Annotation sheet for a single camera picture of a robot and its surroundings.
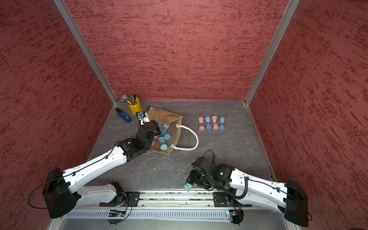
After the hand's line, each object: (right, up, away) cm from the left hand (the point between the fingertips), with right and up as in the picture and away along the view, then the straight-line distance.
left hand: (154, 124), depth 79 cm
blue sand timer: (+34, +2, +28) cm, 44 cm away
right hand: (+21, -33, -6) cm, 39 cm away
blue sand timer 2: (+45, +1, +28) cm, 53 cm away
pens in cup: (-24, +16, +25) cm, 38 cm away
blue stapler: (-32, +5, +30) cm, 44 cm away
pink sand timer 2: (+39, -4, +23) cm, 46 cm away
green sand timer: (+19, -34, -3) cm, 39 cm away
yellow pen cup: (-21, +10, +27) cm, 36 cm away
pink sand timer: (+29, +2, +28) cm, 40 cm away
